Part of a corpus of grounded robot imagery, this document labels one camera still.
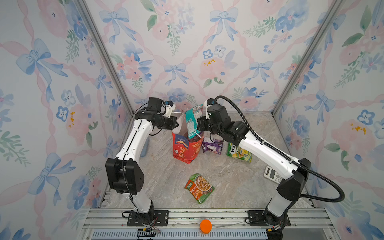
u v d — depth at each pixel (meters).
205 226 0.67
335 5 0.69
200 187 0.83
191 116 0.76
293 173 0.43
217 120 0.54
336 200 0.41
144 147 0.98
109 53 0.87
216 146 0.97
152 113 0.59
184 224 0.73
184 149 0.82
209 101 0.64
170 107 0.75
